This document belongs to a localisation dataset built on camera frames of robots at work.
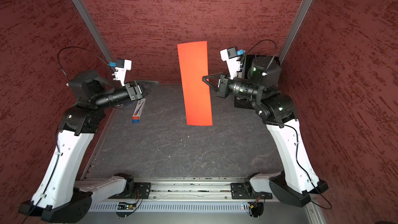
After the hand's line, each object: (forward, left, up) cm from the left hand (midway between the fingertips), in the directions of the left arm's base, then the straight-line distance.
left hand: (154, 89), depth 55 cm
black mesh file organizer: (+27, -44, -42) cm, 67 cm away
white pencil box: (+23, +26, -43) cm, 55 cm away
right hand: (-1, -17, +4) cm, 18 cm away
